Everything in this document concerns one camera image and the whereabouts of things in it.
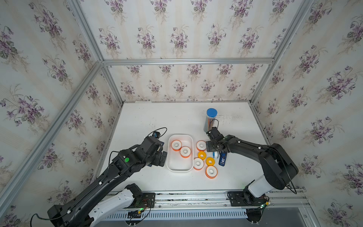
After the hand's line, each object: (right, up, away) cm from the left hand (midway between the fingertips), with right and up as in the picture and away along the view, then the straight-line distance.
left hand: (160, 154), depth 71 cm
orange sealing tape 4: (+21, -10, +14) cm, 27 cm away
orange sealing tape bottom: (+29, -14, +11) cm, 34 cm away
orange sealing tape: (+7, 0, +22) cm, 23 cm away
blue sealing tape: (+32, -4, +15) cm, 35 cm away
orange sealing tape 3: (+24, 0, +22) cm, 33 cm away
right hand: (+33, 0, +21) cm, 39 cm away
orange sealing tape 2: (+13, -4, +18) cm, 23 cm away
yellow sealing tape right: (+29, -9, +16) cm, 35 cm away
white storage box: (+7, -10, +16) cm, 20 cm away
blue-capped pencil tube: (+29, +16, +20) cm, 39 cm away
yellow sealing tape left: (+24, -6, +19) cm, 31 cm away
